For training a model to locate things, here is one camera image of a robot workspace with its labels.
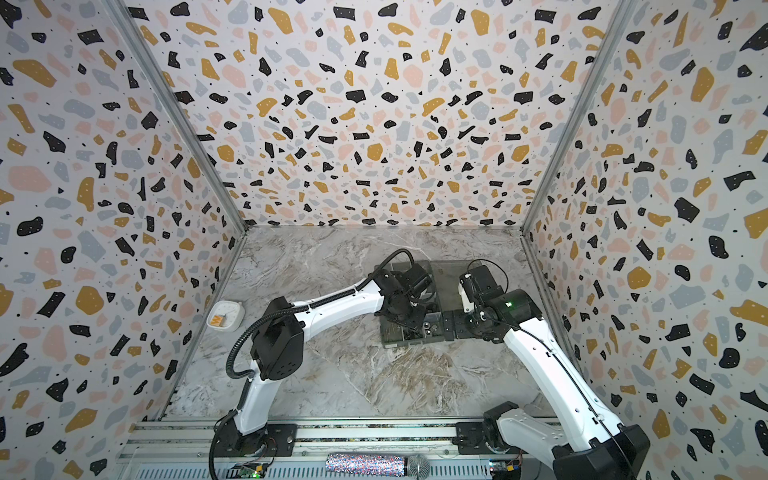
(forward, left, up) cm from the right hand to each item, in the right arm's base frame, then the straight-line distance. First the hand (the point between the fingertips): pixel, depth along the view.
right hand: (458, 321), depth 75 cm
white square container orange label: (+8, +69, -15) cm, 71 cm away
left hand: (+5, +9, -9) cm, 14 cm away
